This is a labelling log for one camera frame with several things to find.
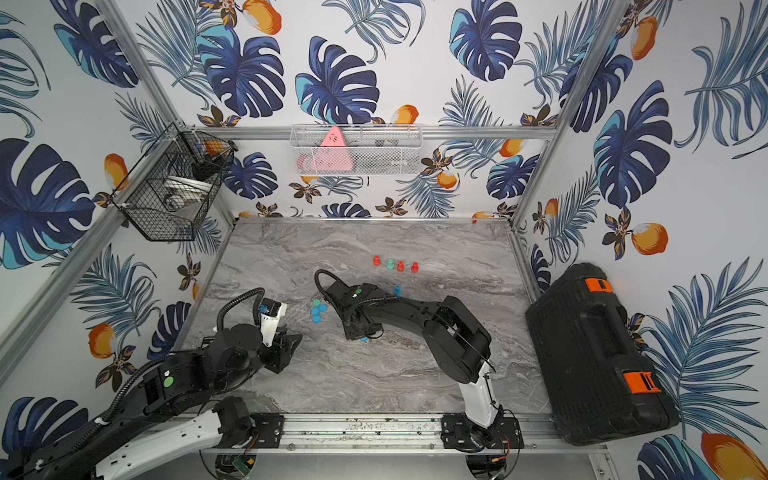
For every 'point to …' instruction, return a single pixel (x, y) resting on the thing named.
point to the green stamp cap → (316, 302)
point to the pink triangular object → (333, 154)
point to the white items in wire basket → (181, 191)
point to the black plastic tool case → (601, 382)
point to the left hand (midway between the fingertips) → (295, 332)
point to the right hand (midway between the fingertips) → (360, 330)
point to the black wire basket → (177, 153)
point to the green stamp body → (390, 264)
